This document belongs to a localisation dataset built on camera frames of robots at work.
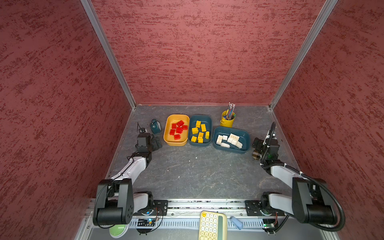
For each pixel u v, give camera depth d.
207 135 0.98
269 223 0.71
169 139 1.00
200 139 0.98
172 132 1.04
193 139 0.97
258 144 0.83
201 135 1.01
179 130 1.04
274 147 0.69
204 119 1.10
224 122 1.00
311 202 0.42
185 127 1.06
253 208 0.74
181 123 1.07
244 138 1.00
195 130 1.03
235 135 1.00
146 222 0.71
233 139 1.00
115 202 0.41
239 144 0.97
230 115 1.00
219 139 0.98
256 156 0.89
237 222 0.69
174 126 1.07
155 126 1.00
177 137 1.01
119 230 0.67
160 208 0.74
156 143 0.83
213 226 0.68
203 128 1.06
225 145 0.96
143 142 0.70
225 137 1.00
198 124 1.07
